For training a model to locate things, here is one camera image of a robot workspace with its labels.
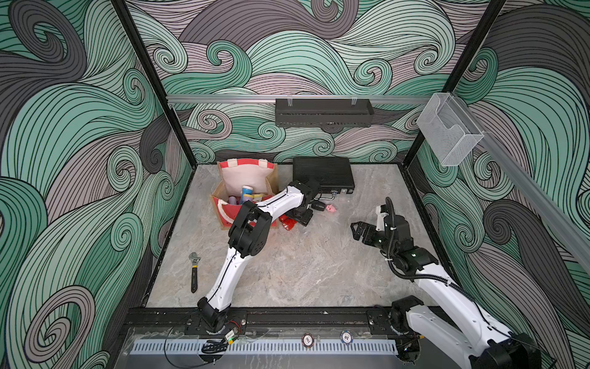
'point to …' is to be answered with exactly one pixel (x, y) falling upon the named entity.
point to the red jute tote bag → (235, 174)
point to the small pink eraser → (331, 208)
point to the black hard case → (334, 174)
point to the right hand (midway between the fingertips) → (359, 228)
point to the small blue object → (246, 189)
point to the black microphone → (318, 205)
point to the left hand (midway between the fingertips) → (299, 216)
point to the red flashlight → (288, 224)
